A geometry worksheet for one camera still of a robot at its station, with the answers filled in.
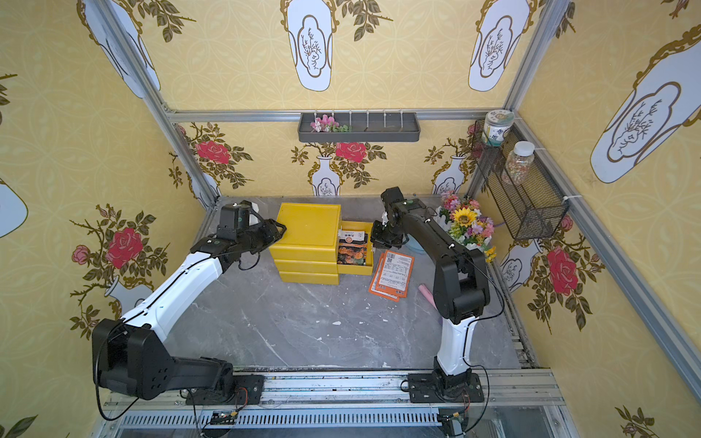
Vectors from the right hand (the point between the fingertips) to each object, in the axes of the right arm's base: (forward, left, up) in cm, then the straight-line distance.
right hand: (381, 239), depth 92 cm
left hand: (-4, +34, +8) cm, 35 cm away
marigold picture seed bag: (-2, +10, -4) cm, 11 cm away
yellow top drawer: (-10, +5, -4) cm, 12 cm away
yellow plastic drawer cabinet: (-11, +23, +6) cm, 26 cm away
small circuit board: (-51, +41, -13) cm, 67 cm away
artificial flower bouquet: (+1, -27, +8) cm, 28 cm away
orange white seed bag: (-8, -4, -11) cm, 14 cm away
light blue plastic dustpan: (+4, -13, -11) cm, 18 cm away
